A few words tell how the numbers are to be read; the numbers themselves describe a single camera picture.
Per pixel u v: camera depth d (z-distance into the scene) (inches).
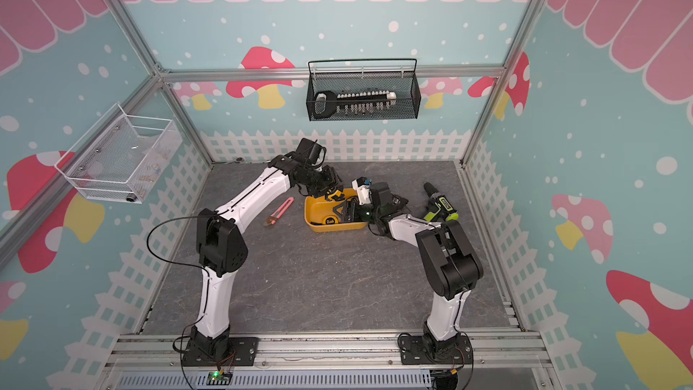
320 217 40.0
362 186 33.8
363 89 36.3
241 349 29.2
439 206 39.6
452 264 19.3
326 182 32.1
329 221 38.8
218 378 28.6
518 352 29.9
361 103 34.5
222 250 21.2
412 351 29.0
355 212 32.7
